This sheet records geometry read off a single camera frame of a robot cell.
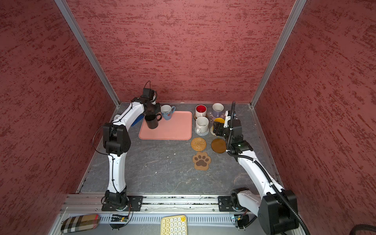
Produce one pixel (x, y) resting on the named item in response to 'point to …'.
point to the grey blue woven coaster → (202, 134)
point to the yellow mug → (220, 120)
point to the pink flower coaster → (210, 117)
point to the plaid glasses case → (80, 223)
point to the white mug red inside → (200, 110)
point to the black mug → (152, 120)
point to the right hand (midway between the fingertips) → (216, 125)
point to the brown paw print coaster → (201, 161)
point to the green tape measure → (116, 116)
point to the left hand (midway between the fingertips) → (158, 112)
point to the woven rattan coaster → (198, 144)
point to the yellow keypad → (175, 224)
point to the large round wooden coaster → (219, 145)
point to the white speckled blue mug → (166, 111)
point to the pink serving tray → (179, 128)
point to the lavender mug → (217, 108)
